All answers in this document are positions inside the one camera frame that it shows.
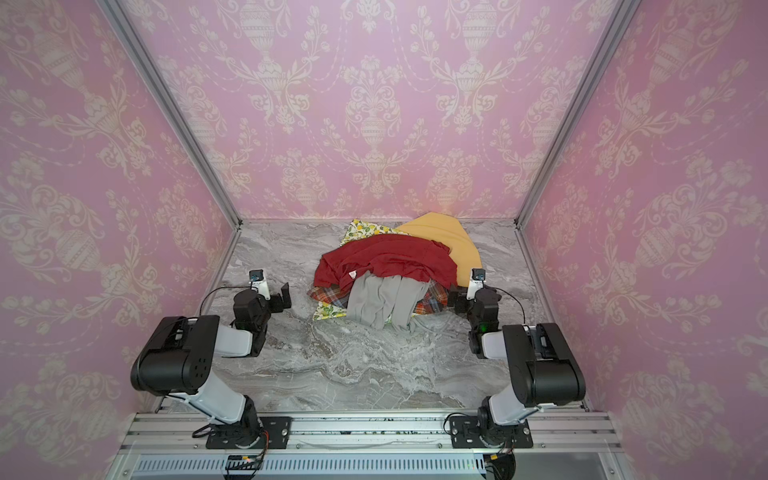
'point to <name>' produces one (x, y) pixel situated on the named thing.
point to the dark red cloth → (389, 254)
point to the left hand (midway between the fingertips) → (273, 284)
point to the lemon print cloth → (357, 230)
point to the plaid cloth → (434, 299)
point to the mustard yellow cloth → (449, 231)
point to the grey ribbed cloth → (376, 299)
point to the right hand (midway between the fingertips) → (469, 283)
